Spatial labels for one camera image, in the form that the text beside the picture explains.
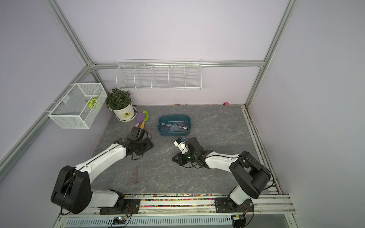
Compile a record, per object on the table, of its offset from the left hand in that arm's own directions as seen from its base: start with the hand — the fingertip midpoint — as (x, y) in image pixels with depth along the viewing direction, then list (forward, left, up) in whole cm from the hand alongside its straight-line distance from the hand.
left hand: (151, 146), depth 87 cm
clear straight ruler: (+20, -12, -7) cm, 24 cm away
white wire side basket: (+19, +40, +18) cm, 48 cm away
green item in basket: (+20, +32, +21) cm, 43 cm away
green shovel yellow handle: (+30, +8, -8) cm, 32 cm away
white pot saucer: (+36, +18, -8) cm, 41 cm away
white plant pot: (+29, +22, -1) cm, 37 cm away
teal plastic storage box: (+25, -21, -8) cm, 34 cm away
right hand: (-9, -13, -1) cm, 16 cm away
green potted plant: (+33, +25, +11) cm, 42 cm away
